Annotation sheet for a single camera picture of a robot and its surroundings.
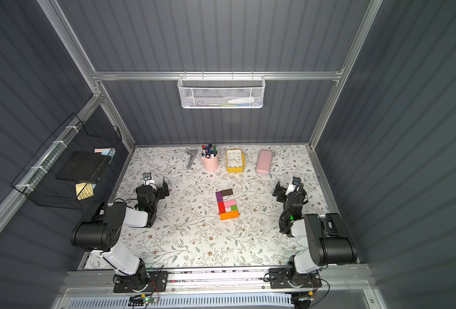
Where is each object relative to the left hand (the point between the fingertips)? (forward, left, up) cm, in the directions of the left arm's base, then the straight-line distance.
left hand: (156, 182), depth 94 cm
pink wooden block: (-8, -36, -7) cm, 38 cm away
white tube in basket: (+30, -44, +27) cm, 60 cm away
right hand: (-4, -65, +3) cm, 65 cm away
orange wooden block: (-14, -35, -8) cm, 38 cm away
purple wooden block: (-3, -31, -8) cm, 32 cm away
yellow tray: (+18, -40, -5) cm, 44 cm away
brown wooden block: (-1, -36, -7) cm, 36 cm away
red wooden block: (-10, -32, -7) cm, 35 cm away
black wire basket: (-18, +26, +27) cm, 41 cm away
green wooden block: (-10, -38, -8) cm, 41 cm away
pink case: (+17, -56, -5) cm, 59 cm away
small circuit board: (-47, -3, -9) cm, 48 cm away
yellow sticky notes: (-21, +9, +27) cm, 35 cm away
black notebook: (-8, +19, +22) cm, 30 cm away
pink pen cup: (+13, -26, +3) cm, 29 cm away
